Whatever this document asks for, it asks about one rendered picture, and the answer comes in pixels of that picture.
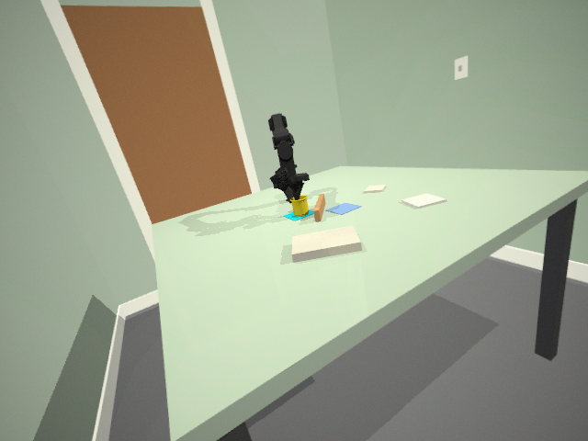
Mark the beige rectangular block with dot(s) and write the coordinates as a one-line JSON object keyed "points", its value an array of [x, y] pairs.
{"points": [[326, 243]]}

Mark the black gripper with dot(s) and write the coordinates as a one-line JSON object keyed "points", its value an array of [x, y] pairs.
{"points": [[292, 185]]}

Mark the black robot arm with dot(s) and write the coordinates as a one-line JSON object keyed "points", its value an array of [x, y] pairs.
{"points": [[282, 141]]}

